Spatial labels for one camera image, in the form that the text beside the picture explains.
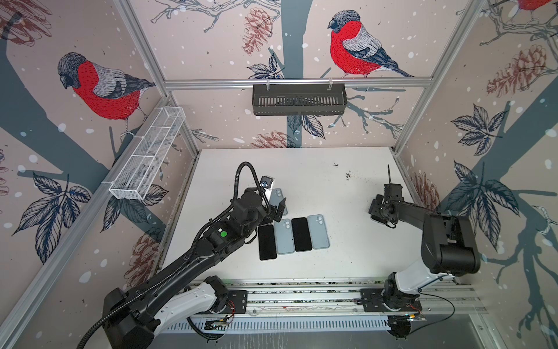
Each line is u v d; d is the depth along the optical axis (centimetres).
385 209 71
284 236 88
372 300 73
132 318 38
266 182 61
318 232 91
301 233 91
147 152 79
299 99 104
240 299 73
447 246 46
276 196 103
